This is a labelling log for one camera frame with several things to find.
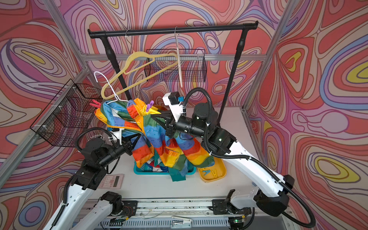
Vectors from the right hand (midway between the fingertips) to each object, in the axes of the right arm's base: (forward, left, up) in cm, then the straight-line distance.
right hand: (152, 120), depth 51 cm
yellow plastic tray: (+1, -32, -46) cm, 56 cm away
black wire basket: (+23, +52, -17) cm, 59 cm away
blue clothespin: (-3, -24, -46) cm, 52 cm away
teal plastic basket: (0, +13, -46) cm, 48 cm away
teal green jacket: (-8, -6, -35) cm, 36 cm away
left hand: (+4, +9, -15) cm, 18 cm away
